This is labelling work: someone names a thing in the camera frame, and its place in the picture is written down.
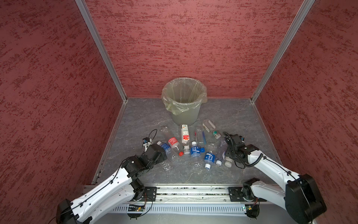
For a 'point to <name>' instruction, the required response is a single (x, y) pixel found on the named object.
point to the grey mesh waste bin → (187, 117)
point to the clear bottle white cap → (228, 162)
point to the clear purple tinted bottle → (221, 150)
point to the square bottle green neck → (210, 128)
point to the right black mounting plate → (236, 194)
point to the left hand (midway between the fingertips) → (159, 156)
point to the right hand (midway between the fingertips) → (229, 156)
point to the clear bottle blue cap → (200, 137)
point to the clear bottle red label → (173, 143)
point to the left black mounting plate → (149, 194)
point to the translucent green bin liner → (183, 94)
